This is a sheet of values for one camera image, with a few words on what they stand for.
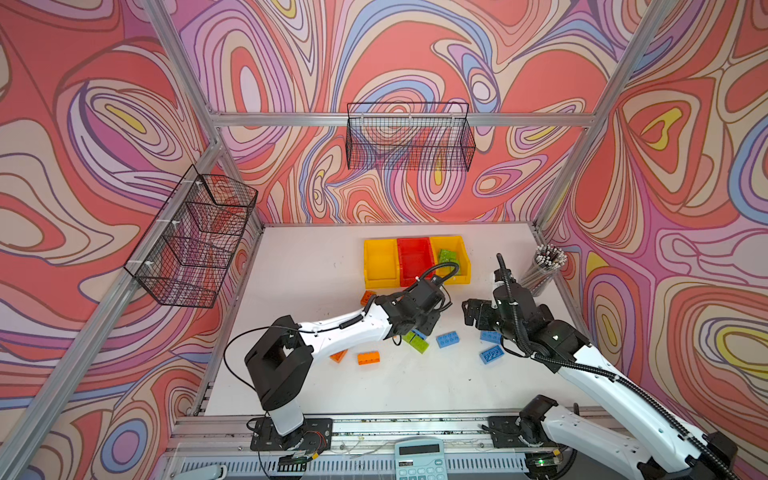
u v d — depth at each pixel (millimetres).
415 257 1074
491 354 857
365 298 639
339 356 850
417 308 625
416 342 884
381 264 1054
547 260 863
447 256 1078
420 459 692
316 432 731
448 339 885
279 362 435
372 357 844
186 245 677
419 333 732
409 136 960
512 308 540
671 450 394
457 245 1074
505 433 731
